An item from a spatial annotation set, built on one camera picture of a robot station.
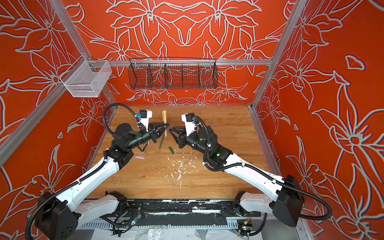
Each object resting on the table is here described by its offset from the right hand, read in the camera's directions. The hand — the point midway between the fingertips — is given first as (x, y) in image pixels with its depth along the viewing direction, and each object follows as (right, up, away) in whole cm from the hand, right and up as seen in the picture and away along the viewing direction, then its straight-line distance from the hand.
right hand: (168, 129), depth 64 cm
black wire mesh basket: (-3, +36, +36) cm, 51 cm away
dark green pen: (-10, -12, +34) cm, 37 cm away
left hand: (-1, +2, +3) cm, 4 cm away
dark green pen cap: (-3, -16, +31) cm, 35 cm away
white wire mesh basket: (-57, +30, +28) cm, 70 cm away
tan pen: (-2, -2, +4) cm, 5 cm away
